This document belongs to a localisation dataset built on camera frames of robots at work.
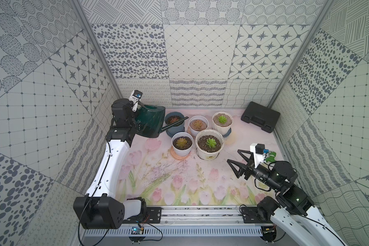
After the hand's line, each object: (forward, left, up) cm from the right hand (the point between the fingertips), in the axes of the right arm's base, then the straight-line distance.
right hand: (232, 157), depth 67 cm
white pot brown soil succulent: (+32, -1, -14) cm, 35 cm away
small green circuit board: (-25, +44, -25) cm, 57 cm away
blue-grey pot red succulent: (+36, +33, -14) cm, 51 cm away
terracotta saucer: (+11, +26, -24) cm, 37 cm away
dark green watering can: (+17, +39, +5) cm, 43 cm away
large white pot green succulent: (+16, +9, -14) cm, 23 cm away
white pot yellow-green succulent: (+16, +24, -13) cm, 32 cm away
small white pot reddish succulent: (+29, +15, -12) cm, 35 cm away
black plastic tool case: (+43, -32, -19) cm, 57 cm away
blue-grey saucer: (+30, -6, -23) cm, 39 cm away
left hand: (+21, +53, +15) cm, 59 cm away
